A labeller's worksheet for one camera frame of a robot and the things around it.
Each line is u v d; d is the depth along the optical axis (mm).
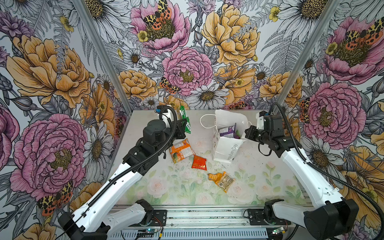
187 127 650
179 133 560
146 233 714
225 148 796
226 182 850
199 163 925
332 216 373
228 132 914
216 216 761
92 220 377
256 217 735
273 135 576
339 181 410
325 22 761
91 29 780
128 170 421
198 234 778
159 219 732
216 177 871
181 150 962
